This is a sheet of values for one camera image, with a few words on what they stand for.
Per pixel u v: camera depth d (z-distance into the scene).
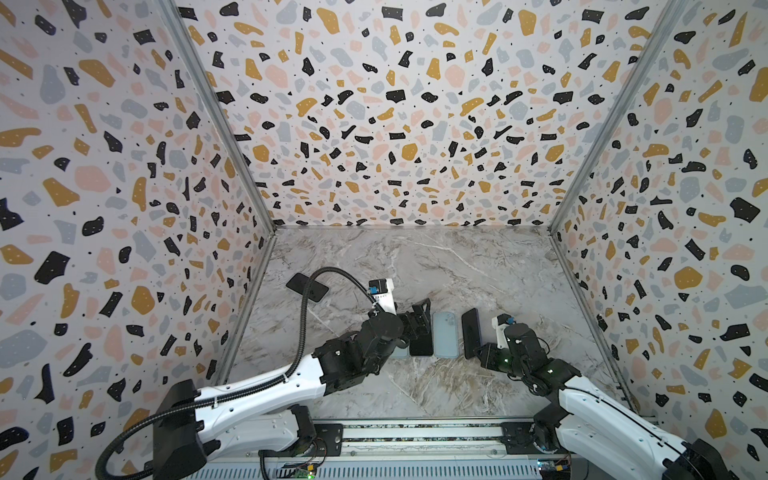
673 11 0.71
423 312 0.64
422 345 0.92
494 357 0.75
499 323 0.79
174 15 0.69
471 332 1.00
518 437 0.74
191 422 0.40
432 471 0.78
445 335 0.93
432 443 0.75
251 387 0.44
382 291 0.61
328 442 0.74
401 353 0.88
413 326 0.62
